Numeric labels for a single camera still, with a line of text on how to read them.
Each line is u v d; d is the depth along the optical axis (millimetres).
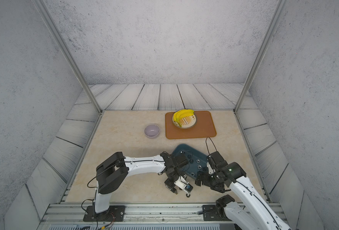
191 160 912
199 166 888
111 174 478
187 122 1116
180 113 1111
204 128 1100
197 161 910
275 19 741
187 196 790
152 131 1046
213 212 725
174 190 724
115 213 730
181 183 709
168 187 742
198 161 910
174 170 658
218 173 543
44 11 716
